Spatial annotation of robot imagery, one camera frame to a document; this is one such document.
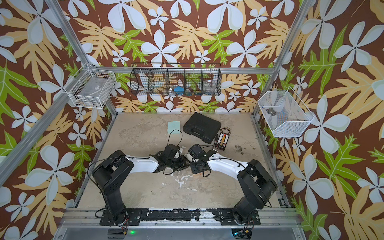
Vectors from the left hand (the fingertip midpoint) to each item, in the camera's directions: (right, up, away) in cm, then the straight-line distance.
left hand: (192, 163), depth 90 cm
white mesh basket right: (+53, +30, -6) cm, 61 cm away
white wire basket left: (-59, +44, -5) cm, 74 cm away
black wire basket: (-11, +53, +7) cm, 55 cm away
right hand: (+1, -3, 0) cm, 3 cm away
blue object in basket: (-8, +46, +5) cm, 47 cm away
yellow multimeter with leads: (+24, +18, +18) cm, 35 cm away
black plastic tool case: (+7, +22, +15) cm, 28 cm away
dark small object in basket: (+46, +31, -3) cm, 56 cm away
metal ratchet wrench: (+17, +13, +14) cm, 25 cm away
